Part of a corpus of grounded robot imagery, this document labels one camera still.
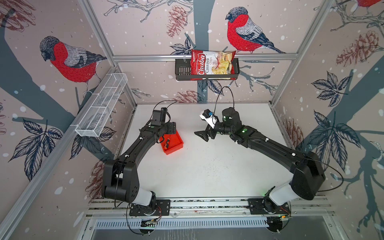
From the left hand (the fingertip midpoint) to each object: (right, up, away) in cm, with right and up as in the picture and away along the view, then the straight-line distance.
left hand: (169, 125), depth 88 cm
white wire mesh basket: (-34, +12, -8) cm, 37 cm away
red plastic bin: (+3, -13, +8) cm, 15 cm away
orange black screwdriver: (-3, -13, +7) cm, 15 cm away
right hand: (+17, -1, -11) cm, 20 cm away
